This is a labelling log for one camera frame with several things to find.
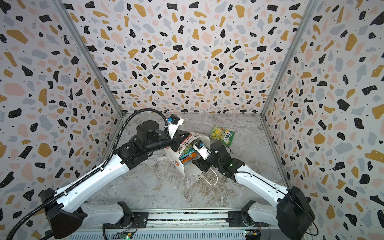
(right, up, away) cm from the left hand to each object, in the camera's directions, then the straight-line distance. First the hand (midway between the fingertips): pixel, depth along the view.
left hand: (189, 131), depth 65 cm
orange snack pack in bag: (0, -15, +23) cm, 27 cm away
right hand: (+2, -13, +14) cm, 19 cm away
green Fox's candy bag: (+20, -4, +42) cm, 46 cm away
